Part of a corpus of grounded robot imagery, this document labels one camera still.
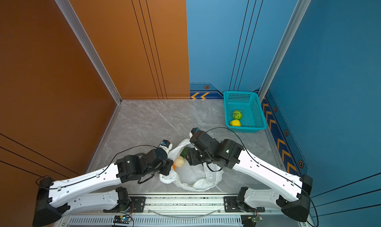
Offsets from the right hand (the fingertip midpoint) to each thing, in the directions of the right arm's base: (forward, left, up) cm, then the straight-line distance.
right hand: (189, 156), depth 67 cm
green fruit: (+37, -32, -15) cm, 51 cm away
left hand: (0, +7, -8) cm, 11 cm away
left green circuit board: (-21, +32, -23) cm, 45 cm away
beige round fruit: (+4, +6, -15) cm, 17 cm away
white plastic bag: (-3, -4, -22) cm, 22 cm away
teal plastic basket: (+38, -45, -22) cm, 63 cm away
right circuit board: (-22, -29, -23) cm, 43 cm away
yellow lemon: (+31, -29, -17) cm, 46 cm away
